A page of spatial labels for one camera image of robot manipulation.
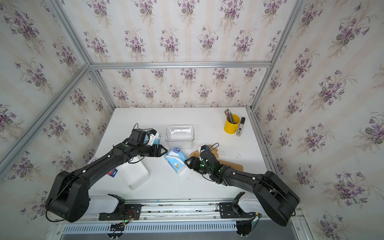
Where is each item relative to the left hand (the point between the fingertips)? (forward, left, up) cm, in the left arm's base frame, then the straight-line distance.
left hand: (164, 151), depth 84 cm
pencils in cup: (+25, -41, +4) cm, 48 cm away
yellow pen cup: (+20, -44, -4) cm, 48 cm away
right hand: (-6, -14, -3) cm, 16 cm away
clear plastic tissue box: (+18, -9, -11) cm, 23 cm away
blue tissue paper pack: (-4, -7, 0) cm, 8 cm away
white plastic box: (-8, +18, -11) cm, 22 cm away
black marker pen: (+22, -50, -6) cm, 55 cm away
